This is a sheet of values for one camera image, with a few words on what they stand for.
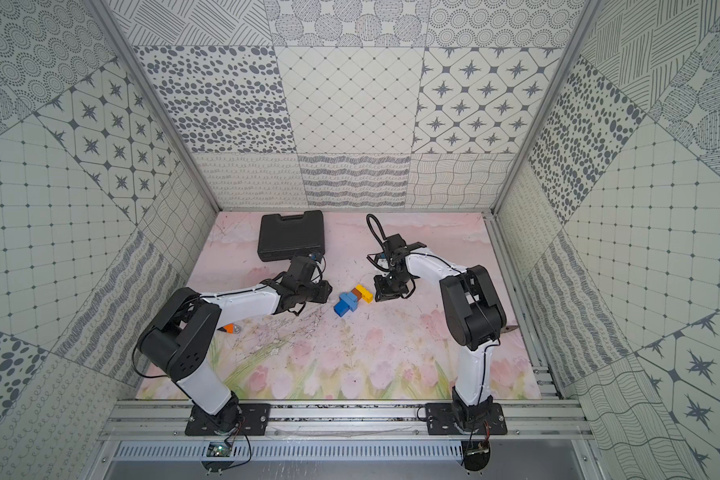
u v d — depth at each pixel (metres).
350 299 0.93
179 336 0.47
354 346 0.86
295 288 0.74
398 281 0.81
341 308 0.93
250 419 0.73
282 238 1.10
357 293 0.95
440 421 0.73
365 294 0.95
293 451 0.70
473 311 0.51
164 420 0.75
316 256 0.87
